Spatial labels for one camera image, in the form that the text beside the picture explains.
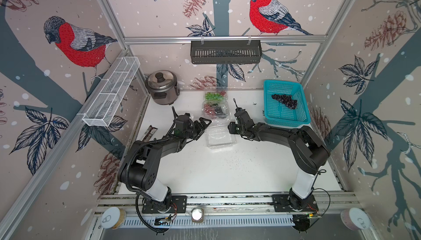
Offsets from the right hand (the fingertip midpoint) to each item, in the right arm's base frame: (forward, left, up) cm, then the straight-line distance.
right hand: (230, 124), depth 96 cm
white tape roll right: (-44, -51, -1) cm, 67 cm away
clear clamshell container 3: (-5, +7, -6) cm, 10 cm away
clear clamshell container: (+13, +5, -2) cm, 14 cm away
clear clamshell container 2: (+28, +5, -1) cm, 28 cm away
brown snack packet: (-6, +49, -4) cm, 50 cm away
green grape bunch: (+22, +11, +1) cm, 25 cm away
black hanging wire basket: (+40, +3, +24) cm, 47 cm away
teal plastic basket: (+13, -32, -5) cm, 35 cm away
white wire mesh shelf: (-12, +60, +26) cm, 66 cm away
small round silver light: (-46, +14, +6) cm, 49 cm away
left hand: (-3, +11, +6) cm, 13 cm away
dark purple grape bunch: (+22, -39, -1) cm, 45 cm away
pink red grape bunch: (+9, +13, +2) cm, 16 cm away
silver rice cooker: (+18, +43, +13) cm, 48 cm away
